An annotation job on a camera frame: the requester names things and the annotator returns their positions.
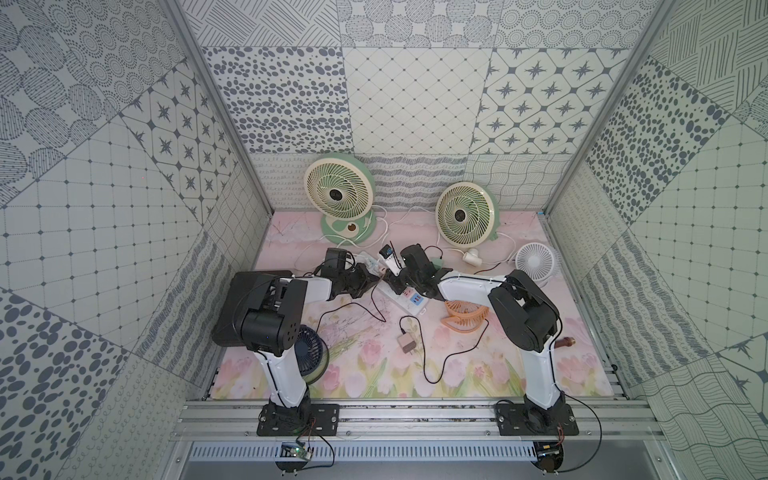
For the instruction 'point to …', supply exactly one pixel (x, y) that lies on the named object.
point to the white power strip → (407, 298)
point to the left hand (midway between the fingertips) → (379, 273)
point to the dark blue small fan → (312, 354)
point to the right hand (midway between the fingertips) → (388, 275)
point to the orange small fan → (463, 316)
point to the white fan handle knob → (471, 257)
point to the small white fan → (538, 261)
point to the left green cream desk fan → (343, 188)
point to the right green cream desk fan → (467, 215)
